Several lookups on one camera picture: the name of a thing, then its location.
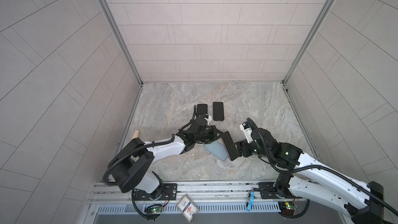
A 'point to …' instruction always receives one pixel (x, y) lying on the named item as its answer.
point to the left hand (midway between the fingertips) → (227, 133)
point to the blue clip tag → (252, 197)
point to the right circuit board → (287, 208)
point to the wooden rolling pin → (136, 135)
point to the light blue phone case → (217, 149)
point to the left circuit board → (153, 209)
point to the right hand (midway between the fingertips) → (235, 146)
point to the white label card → (187, 207)
